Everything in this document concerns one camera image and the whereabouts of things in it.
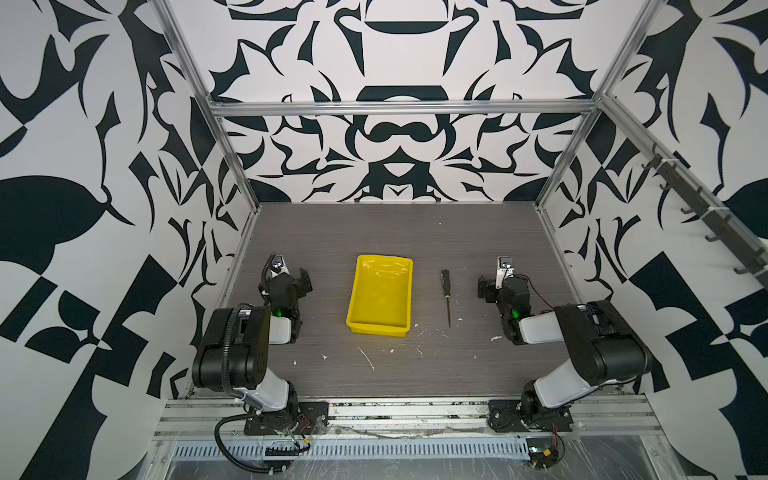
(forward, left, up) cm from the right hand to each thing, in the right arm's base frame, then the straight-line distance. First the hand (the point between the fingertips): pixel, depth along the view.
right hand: (502, 272), depth 94 cm
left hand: (0, +67, +4) cm, 67 cm away
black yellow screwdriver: (-1, +17, -3) cm, 17 cm away
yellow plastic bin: (-6, +38, -3) cm, 38 cm away
